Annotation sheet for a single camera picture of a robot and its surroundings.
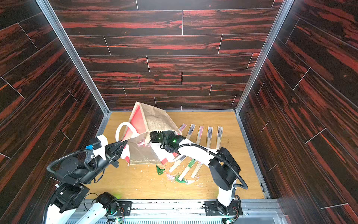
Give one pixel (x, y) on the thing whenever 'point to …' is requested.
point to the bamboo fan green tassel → (176, 164)
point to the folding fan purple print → (209, 135)
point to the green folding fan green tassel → (179, 177)
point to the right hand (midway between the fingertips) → (153, 131)
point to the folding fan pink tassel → (199, 134)
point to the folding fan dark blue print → (219, 136)
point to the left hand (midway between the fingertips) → (126, 140)
